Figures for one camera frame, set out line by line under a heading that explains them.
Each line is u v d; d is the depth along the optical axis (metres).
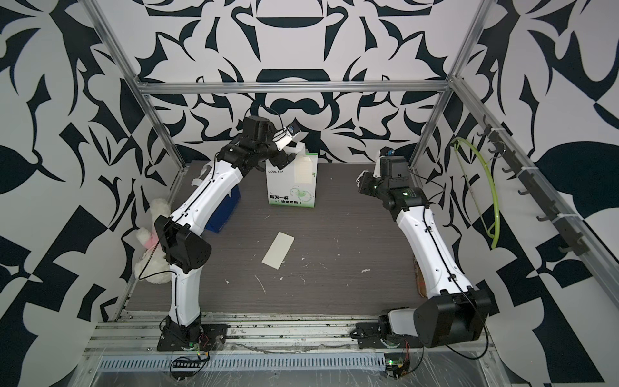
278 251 0.96
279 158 0.76
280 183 0.94
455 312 0.39
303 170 0.91
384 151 0.68
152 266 0.78
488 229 0.70
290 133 0.70
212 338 0.74
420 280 0.84
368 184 0.69
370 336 0.74
